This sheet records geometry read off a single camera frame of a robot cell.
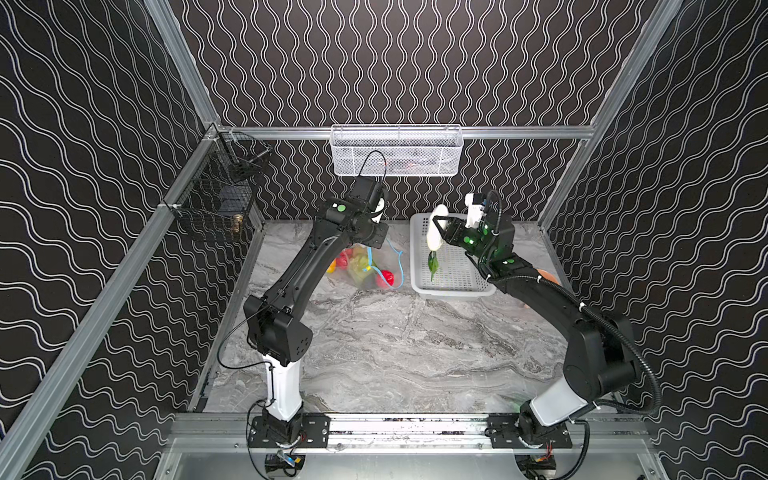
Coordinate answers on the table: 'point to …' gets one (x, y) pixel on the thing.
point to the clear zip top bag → (372, 266)
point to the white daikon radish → (433, 234)
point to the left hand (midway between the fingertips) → (384, 234)
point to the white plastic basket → (457, 274)
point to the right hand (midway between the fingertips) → (438, 219)
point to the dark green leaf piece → (433, 264)
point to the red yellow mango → (332, 267)
